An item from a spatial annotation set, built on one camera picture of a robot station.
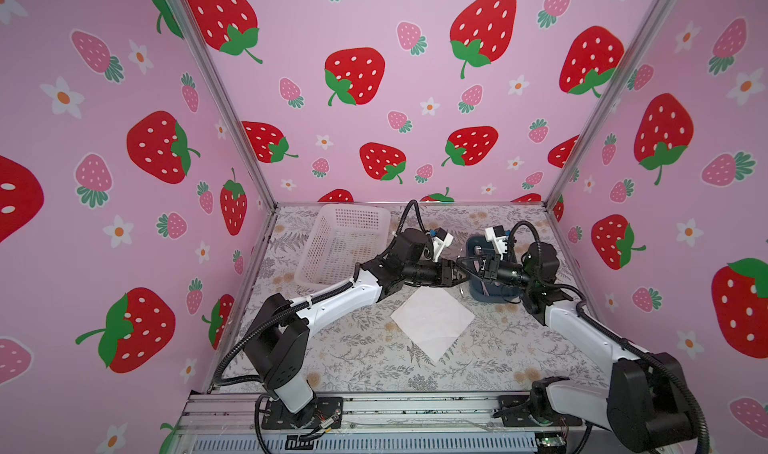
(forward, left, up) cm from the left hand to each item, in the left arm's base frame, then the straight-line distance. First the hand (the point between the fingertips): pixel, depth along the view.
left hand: (469, 278), depth 72 cm
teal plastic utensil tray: (+25, -11, -21) cm, 34 cm away
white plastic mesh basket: (+31, +39, -23) cm, 55 cm away
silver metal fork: (+2, -2, +3) cm, 3 cm away
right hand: (+3, +3, +1) cm, 4 cm away
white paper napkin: (0, +7, -24) cm, 25 cm away
